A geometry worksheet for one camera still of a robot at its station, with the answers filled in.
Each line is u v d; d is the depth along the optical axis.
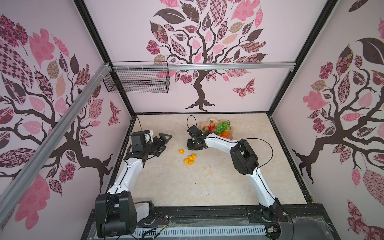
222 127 1.01
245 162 0.58
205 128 1.04
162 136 0.75
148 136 0.71
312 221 0.73
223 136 1.01
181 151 0.97
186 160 0.92
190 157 0.94
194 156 0.95
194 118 0.90
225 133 1.03
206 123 1.07
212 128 1.04
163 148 0.84
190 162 0.92
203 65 0.95
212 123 1.07
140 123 1.14
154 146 0.73
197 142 0.76
